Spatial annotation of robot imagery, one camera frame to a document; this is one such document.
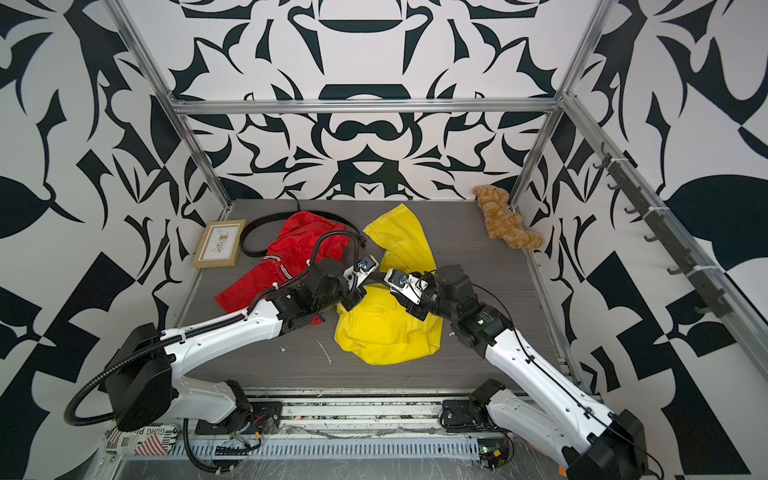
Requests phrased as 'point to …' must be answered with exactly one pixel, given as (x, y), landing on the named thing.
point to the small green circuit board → (492, 452)
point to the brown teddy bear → (503, 223)
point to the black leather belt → (354, 229)
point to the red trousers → (287, 258)
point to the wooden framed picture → (220, 244)
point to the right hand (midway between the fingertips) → (399, 276)
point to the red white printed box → (152, 440)
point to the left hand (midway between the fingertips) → (361, 269)
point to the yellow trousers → (375, 328)
